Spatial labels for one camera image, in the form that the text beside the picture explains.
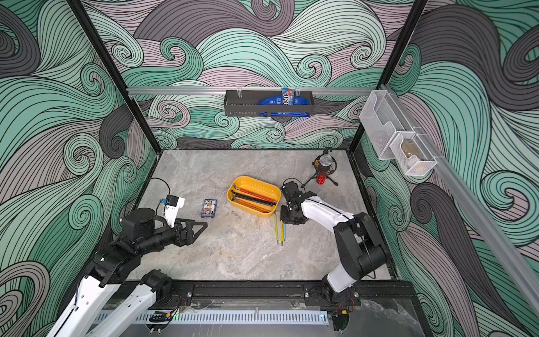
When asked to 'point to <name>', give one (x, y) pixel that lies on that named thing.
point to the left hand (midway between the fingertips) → (201, 222)
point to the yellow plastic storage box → (259, 187)
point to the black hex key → (250, 199)
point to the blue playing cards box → (209, 208)
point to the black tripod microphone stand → (325, 164)
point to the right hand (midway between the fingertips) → (289, 219)
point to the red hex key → (255, 195)
